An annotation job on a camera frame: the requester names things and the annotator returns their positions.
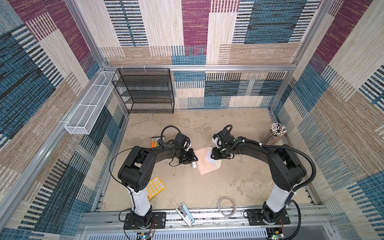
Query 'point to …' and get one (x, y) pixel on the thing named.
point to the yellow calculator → (154, 186)
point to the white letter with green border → (208, 157)
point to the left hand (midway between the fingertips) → (197, 158)
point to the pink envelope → (205, 163)
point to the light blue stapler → (186, 214)
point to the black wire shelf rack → (145, 90)
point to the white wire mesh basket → (81, 120)
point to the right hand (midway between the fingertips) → (214, 157)
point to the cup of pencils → (277, 130)
